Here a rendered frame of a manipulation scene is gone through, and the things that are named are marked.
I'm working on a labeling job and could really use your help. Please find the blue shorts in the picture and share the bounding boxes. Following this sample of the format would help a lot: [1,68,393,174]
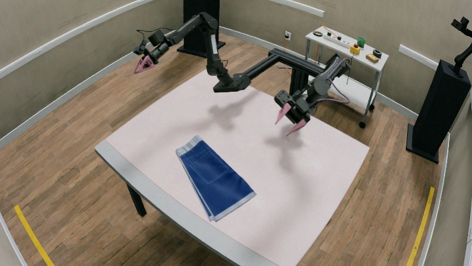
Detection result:
[176,135,257,221]

